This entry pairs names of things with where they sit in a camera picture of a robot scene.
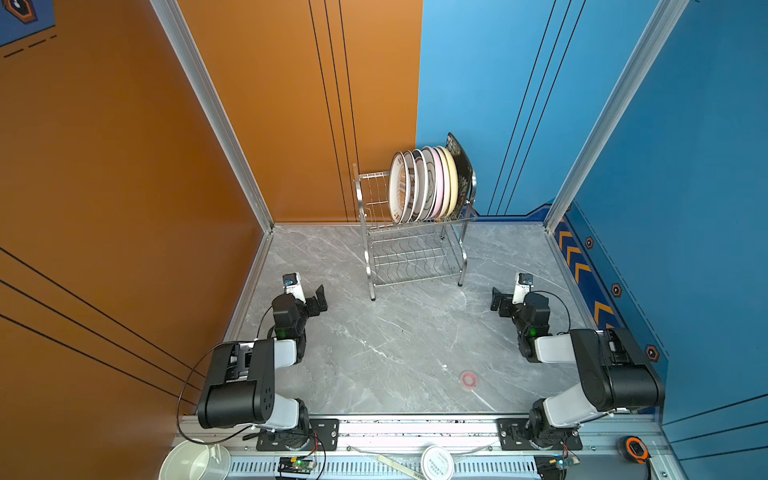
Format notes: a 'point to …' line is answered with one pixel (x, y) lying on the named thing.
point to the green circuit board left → (294, 465)
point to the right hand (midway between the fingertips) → (507, 289)
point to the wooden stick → (412, 473)
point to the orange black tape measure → (633, 449)
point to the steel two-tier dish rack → (398, 253)
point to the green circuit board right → (553, 466)
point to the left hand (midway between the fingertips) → (308, 285)
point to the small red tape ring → (469, 380)
